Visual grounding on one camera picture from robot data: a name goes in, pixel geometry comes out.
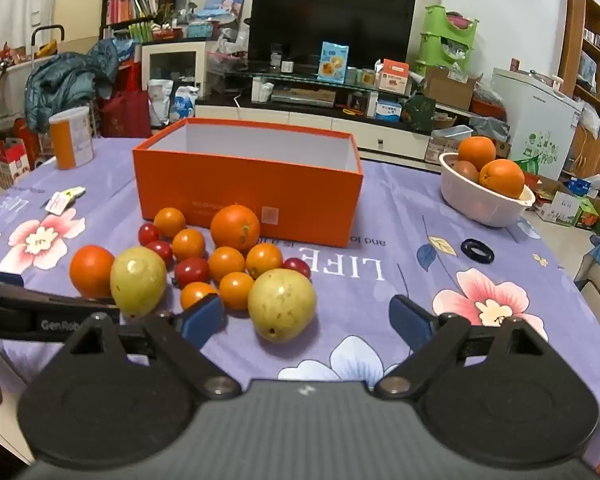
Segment orange cardboard box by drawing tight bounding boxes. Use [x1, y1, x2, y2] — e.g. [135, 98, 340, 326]
[132, 118, 365, 248]

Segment orange white carton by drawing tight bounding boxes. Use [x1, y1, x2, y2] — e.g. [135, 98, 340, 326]
[377, 59, 411, 95]

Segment teal down jacket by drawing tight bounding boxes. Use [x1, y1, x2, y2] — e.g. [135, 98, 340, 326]
[25, 37, 131, 133]

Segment white plastic bowl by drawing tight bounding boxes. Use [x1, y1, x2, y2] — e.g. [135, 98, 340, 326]
[439, 152, 537, 227]

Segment white colourful carton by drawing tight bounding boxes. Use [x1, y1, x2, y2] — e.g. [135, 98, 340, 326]
[535, 190, 596, 228]

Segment white glass-door cabinet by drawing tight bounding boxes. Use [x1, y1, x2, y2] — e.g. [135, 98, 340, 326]
[141, 40, 208, 96]

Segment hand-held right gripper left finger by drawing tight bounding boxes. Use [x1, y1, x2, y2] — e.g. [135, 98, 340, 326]
[65, 293, 243, 401]

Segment white blue sack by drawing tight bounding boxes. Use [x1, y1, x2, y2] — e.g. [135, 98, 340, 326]
[172, 85, 200, 123]

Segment red shopping bag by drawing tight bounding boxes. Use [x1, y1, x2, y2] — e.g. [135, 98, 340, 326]
[97, 90, 152, 139]

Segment orange white canister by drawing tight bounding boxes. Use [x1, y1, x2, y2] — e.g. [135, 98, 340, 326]
[49, 106, 95, 171]

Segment brown cardboard box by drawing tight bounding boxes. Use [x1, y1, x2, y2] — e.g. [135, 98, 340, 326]
[422, 66, 481, 111]

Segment black television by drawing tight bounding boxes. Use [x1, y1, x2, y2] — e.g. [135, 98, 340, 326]
[247, 0, 417, 68]

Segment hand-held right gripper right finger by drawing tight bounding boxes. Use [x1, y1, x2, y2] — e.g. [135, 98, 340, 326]
[372, 294, 548, 401]

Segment green plastic rack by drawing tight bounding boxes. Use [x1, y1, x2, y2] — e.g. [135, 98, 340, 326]
[414, 5, 480, 76]

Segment standing air conditioner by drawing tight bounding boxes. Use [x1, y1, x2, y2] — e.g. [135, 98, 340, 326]
[52, 0, 108, 43]

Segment silver media player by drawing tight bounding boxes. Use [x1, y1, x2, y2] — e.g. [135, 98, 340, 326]
[271, 87, 337, 108]

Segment reddish orange tangerine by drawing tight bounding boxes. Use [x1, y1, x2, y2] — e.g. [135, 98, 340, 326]
[69, 245, 116, 299]

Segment wooden shelf unit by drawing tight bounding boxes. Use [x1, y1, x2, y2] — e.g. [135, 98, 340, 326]
[560, 0, 600, 176]

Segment purple floral tablecloth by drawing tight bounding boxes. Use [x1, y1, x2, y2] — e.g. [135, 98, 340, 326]
[0, 137, 600, 471]

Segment framed picture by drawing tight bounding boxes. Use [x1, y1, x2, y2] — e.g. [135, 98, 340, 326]
[202, 0, 247, 23]

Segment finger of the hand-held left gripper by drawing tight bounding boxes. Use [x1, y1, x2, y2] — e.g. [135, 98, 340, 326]
[0, 276, 124, 347]

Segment black trolley handle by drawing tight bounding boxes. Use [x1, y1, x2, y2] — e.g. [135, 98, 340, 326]
[30, 25, 66, 58]

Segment clear plastic container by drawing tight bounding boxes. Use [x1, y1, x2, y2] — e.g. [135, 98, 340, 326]
[432, 125, 473, 142]

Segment blue white tissue box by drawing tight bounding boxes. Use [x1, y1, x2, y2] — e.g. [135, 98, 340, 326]
[375, 100, 403, 123]

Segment blue snack packet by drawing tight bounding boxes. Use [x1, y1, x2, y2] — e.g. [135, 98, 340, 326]
[317, 41, 350, 83]

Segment pink patterned carton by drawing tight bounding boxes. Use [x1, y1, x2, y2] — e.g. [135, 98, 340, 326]
[425, 135, 461, 161]

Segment round orange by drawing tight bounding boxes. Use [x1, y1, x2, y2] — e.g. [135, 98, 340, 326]
[479, 159, 526, 199]
[457, 136, 497, 171]

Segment dark green gift bag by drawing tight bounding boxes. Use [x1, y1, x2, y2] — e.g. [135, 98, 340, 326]
[405, 95, 437, 133]

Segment large orange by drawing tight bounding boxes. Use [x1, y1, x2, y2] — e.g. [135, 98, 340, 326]
[210, 204, 262, 252]

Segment red gift box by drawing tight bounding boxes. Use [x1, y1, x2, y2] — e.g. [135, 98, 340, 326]
[0, 137, 31, 188]

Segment white storage bin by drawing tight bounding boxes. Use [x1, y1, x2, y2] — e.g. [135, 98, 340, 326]
[0, 55, 51, 121]

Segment black ring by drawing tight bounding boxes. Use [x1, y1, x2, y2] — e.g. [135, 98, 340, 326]
[461, 238, 495, 265]

